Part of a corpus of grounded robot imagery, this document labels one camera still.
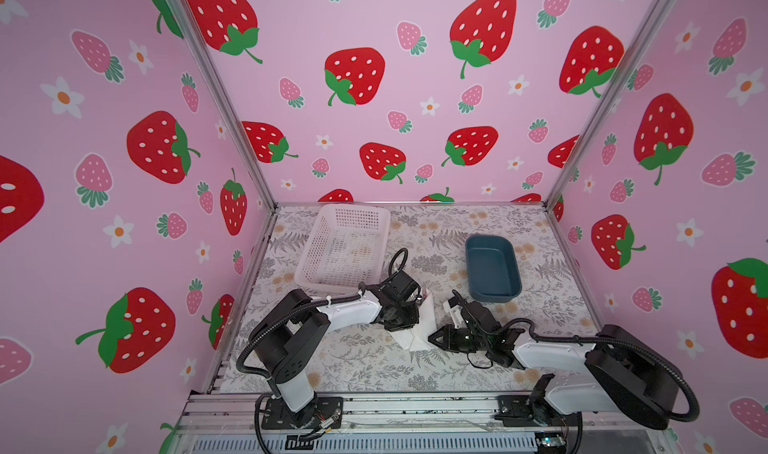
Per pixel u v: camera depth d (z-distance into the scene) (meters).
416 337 0.86
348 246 1.07
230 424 0.73
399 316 0.76
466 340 0.73
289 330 0.50
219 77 0.84
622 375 0.43
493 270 1.02
